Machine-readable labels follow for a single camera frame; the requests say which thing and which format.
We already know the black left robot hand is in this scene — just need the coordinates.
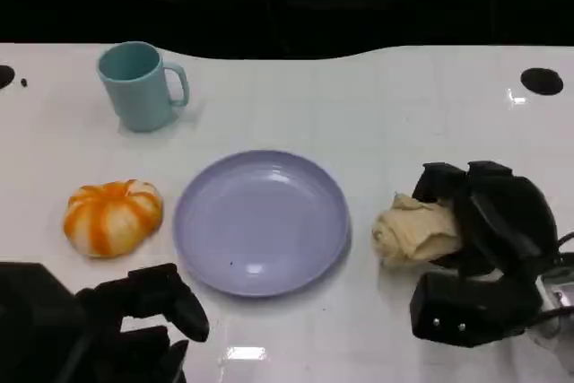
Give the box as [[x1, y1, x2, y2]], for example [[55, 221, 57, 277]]
[[0, 262, 211, 383]]

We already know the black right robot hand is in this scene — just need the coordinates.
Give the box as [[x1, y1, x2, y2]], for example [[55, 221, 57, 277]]
[[411, 160, 561, 284]]

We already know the beige towel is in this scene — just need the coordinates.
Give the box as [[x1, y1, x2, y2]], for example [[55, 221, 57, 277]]
[[370, 193, 464, 268]]

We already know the orange and white bread roll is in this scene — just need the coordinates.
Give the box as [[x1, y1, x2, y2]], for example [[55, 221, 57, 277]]
[[62, 178, 164, 259]]

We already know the lilac plate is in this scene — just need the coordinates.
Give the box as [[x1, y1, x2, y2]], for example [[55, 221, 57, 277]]
[[172, 149, 352, 299]]

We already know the pale green mug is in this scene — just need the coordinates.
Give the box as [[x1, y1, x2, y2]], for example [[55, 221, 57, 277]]
[[97, 40, 190, 134]]

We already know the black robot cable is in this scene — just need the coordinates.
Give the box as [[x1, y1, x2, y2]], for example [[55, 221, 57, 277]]
[[554, 231, 574, 265]]

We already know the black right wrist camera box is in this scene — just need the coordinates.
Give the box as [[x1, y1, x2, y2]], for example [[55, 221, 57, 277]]
[[409, 272, 541, 349]]

